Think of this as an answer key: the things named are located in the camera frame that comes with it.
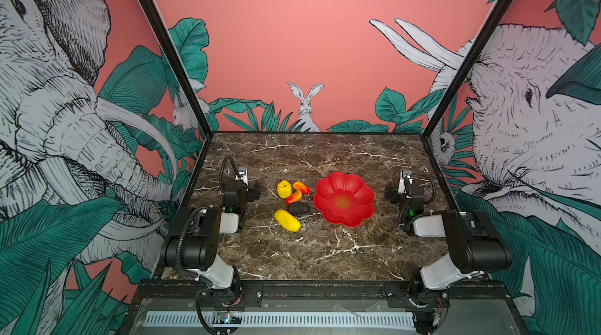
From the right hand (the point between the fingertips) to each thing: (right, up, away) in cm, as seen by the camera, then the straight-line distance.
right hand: (399, 179), depth 94 cm
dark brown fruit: (-41, -11, -4) cm, 43 cm away
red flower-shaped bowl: (-22, -9, +2) cm, 24 cm away
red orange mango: (-39, -4, +3) cm, 40 cm away
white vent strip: (-45, -41, -24) cm, 65 cm away
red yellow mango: (-44, -8, +1) cm, 44 cm away
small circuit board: (-62, -40, -24) cm, 78 cm away
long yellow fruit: (-45, -15, -8) cm, 48 cm away
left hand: (-64, +1, 0) cm, 64 cm away
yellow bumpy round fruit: (-47, -4, -1) cm, 47 cm away
